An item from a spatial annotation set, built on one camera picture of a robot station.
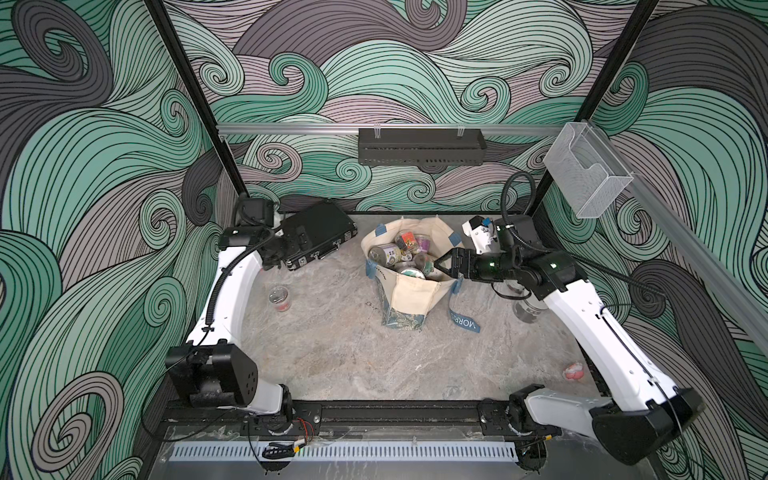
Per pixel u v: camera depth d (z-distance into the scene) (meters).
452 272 0.61
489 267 0.59
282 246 0.71
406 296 0.81
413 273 0.80
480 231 0.64
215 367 0.40
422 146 0.96
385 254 0.87
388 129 0.94
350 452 0.70
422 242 0.98
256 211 0.61
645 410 0.37
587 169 0.78
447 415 0.74
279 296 0.90
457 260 0.61
